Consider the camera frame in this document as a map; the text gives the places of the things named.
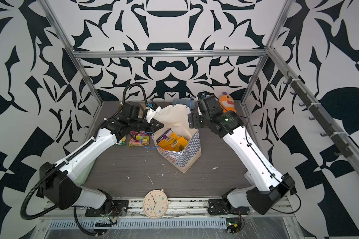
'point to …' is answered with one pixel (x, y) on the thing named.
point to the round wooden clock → (155, 203)
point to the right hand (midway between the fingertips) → (196, 115)
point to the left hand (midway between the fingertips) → (161, 122)
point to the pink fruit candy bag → (138, 138)
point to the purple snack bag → (164, 136)
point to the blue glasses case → (187, 101)
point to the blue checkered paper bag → (175, 116)
